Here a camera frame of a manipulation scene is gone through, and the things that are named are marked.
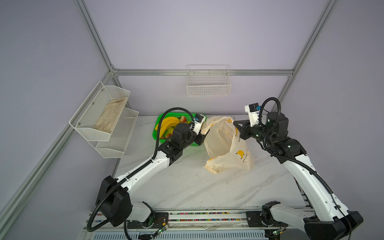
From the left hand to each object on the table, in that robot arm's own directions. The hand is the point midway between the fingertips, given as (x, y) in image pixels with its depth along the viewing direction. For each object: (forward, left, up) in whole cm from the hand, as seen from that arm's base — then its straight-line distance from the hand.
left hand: (204, 128), depth 76 cm
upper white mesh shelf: (+8, +58, +1) cm, 59 cm away
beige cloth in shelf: (+6, +51, +1) cm, 52 cm away
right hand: (-3, -13, +8) cm, 16 cm away
